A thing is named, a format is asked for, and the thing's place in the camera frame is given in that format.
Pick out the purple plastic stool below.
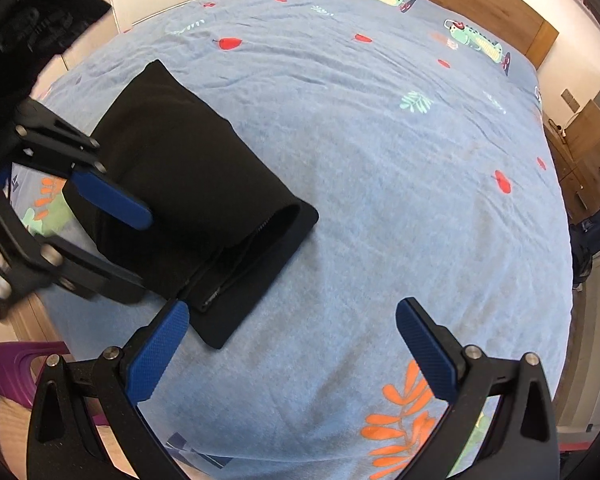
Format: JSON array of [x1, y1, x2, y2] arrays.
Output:
[[0, 340, 106, 426]]

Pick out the blue patterned bed sheet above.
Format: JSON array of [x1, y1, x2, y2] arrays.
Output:
[[9, 0, 574, 480]]

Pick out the dark navy bag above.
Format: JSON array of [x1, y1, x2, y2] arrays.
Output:
[[569, 209, 600, 288]]

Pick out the wooden drawer cabinet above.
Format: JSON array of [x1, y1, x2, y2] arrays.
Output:
[[543, 101, 600, 223]]

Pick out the black pants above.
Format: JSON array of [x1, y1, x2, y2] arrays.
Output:
[[62, 61, 318, 349]]

